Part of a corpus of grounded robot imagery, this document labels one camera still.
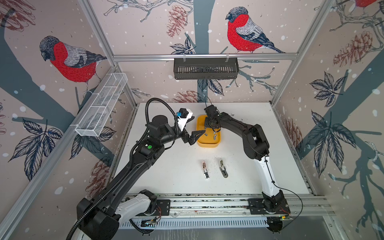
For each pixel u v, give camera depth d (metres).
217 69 1.07
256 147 0.60
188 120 0.70
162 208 0.73
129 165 0.46
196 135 0.59
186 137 0.59
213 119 0.78
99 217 0.37
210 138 1.00
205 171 0.84
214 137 1.00
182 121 0.57
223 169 0.85
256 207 0.73
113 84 0.90
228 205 0.76
